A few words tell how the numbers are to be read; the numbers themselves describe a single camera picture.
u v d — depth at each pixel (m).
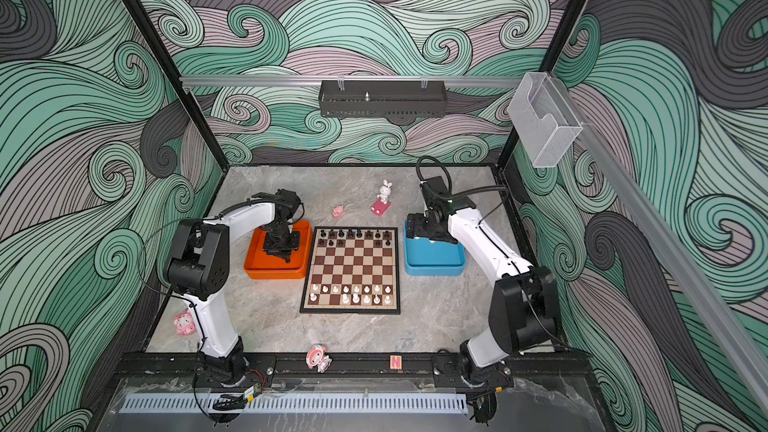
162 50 0.86
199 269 0.51
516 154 1.14
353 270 0.90
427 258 0.92
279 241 0.82
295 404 0.70
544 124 0.78
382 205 1.07
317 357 0.73
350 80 0.93
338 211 1.04
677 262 0.50
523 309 0.43
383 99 0.95
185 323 0.78
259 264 0.95
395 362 0.74
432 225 0.66
